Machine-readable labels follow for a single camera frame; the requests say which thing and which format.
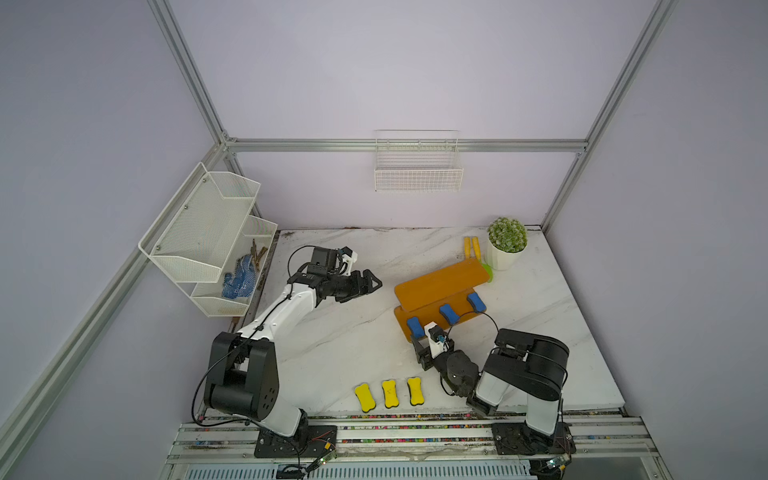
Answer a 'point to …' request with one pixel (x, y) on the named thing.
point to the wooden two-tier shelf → (422, 297)
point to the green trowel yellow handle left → (467, 246)
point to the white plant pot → (498, 260)
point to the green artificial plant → (507, 234)
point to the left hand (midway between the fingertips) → (370, 290)
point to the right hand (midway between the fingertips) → (421, 333)
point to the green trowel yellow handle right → (477, 249)
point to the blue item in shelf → (241, 283)
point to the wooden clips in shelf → (256, 256)
